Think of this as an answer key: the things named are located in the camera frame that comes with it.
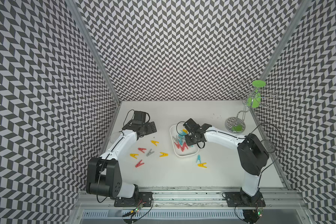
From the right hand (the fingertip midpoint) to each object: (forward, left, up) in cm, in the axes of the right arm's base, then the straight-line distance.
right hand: (191, 141), depth 91 cm
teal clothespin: (+6, +7, -3) cm, 9 cm away
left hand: (+5, +28, +8) cm, 29 cm away
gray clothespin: (+4, +10, -3) cm, 11 cm away
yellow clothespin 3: (-8, +37, -3) cm, 38 cm away
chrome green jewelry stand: (+15, -35, -2) cm, 38 cm away
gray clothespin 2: (-6, +27, -3) cm, 28 cm away
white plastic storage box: (+9, +10, 0) cm, 14 cm away
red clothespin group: (-1, +9, -4) cm, 9 cm away
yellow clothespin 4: (-14, -6, -4) cm, 16 cm away
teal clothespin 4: (-10, -5, -3) cm, 11 cm away
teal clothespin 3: (-7, 0, +8) cm, 11 cm away
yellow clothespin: (+1, +25, -3) cm, 25 cm away
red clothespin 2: (-13, +33, -3) cm, 35 cm away
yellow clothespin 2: (-7, +18, -3) cm, 19 cm away
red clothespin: (-4, +33, -3) cm, 33 cm away
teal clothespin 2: (+1, +7, -2) cm, 7 cm away
